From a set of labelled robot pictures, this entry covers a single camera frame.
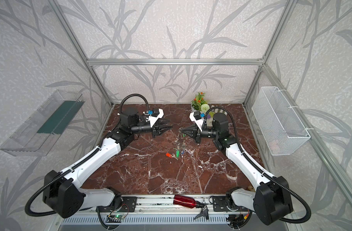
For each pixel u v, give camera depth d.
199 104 1.00
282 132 0.61
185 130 0.68
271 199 0.39
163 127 0.65
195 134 0.67
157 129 0.63
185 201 0.72
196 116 0.61
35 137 0.64
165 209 0.73
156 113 0.58
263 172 0.43
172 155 0.91
